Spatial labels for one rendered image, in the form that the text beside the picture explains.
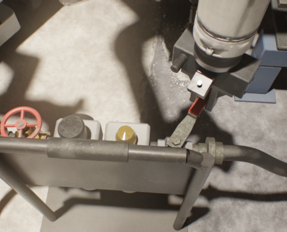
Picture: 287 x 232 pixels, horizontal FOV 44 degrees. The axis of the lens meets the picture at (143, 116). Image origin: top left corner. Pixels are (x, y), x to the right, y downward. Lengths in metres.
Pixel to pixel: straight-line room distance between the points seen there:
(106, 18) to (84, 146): 0.97
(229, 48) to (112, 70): 0.84
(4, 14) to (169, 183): 0.89
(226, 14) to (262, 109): 0.84
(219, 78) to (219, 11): 0.16
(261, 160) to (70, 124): 0.36
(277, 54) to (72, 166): 0.70
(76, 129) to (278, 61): 0.71
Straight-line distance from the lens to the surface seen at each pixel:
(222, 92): 0.62
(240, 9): 0.45
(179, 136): 0.65
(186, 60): 0.58
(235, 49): 0.50
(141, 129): 0.66
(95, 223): 1.08
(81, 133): 0.62
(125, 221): 1.07
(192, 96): 0.68
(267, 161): 0.72
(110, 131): 0.66
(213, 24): 0.47
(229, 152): 0.67
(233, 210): 1.12
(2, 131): 0.66
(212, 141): 0.67
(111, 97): 1.23
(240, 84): 0.56
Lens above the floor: 1.06
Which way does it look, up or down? 62 degrees down
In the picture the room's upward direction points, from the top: straight up
